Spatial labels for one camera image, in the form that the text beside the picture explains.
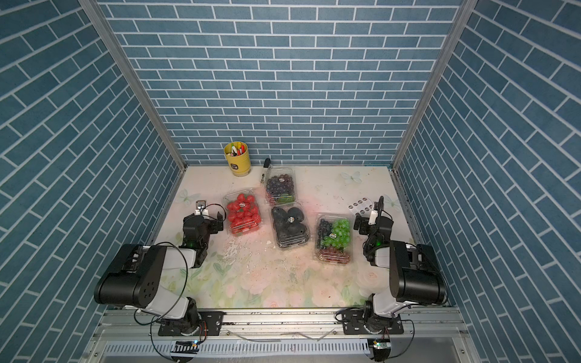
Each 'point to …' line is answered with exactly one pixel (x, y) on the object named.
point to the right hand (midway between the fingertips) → (373, 215)
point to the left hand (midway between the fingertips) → (211, 212)
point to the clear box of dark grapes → (280, 186)
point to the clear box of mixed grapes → (333, 238)
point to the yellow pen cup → (237, 154)
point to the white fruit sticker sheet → (363, 207)
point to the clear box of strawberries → (242, 210)
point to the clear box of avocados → (291, 225)
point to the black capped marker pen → (265, 169)
